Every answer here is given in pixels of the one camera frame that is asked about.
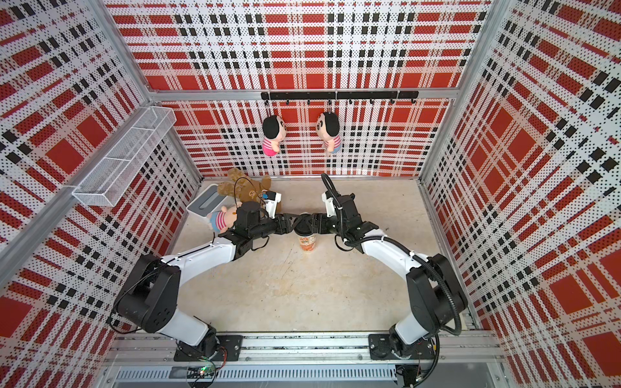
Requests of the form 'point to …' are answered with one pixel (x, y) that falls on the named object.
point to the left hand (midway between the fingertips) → (300, 217)
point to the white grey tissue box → (205, 203)
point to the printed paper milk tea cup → (307, 243)
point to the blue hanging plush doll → (327, 127)
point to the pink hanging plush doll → (273, 129)
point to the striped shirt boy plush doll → (223, 220)
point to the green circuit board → (201, 372)
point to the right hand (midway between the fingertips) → (317, 219)
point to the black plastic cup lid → (305, 227)
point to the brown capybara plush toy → (241, 187)
